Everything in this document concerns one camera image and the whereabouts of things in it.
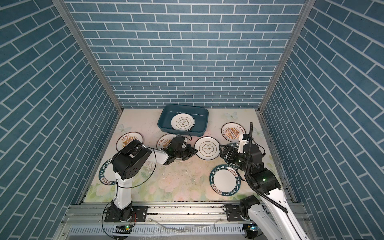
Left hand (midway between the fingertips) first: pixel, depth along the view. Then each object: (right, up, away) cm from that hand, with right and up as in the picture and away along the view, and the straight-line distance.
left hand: (199, 151), depth 95 cm
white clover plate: (+6, +1, +4) cm, 7 cm away
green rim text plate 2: (+16, -15, -8) cm, 23 cm away
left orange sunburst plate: (-50, +8, +7) cm, 51 cm away
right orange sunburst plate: (+23, +12, +13) cm, 29 cm away
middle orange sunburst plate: (-24, +5, +7) cm, 26 cm away
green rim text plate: (-54, -12, -8) cm, 56 cm away
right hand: (+13, +7, -22) cm, 27 cm away
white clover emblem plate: (-12, +19, +17) cm, 28 cm away
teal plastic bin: (0, +26, +20) cm, 33 cm away
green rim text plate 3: (+22, +4, 0) cm, 23 cm away
